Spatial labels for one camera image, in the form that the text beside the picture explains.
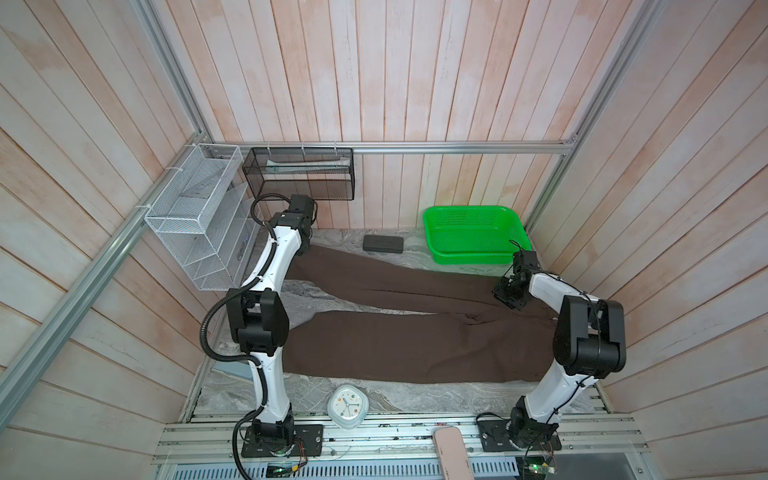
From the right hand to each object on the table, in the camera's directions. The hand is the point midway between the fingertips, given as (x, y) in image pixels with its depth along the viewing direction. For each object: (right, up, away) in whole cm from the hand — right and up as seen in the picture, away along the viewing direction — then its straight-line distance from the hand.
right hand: (499, 293), depth 98 cm
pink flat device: (-23, -36, -28) cm, 51 cm away
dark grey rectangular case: (-39, +18, +17) cm, 46 cm away
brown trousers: (-13, -12, -6) cm, 19 cm away
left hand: (-69, +15, -8) cm, 71 cm away
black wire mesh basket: (-68, +42, +6) cm, 81 cm away
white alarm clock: (-49, -27, -22) cm, 60 cm away
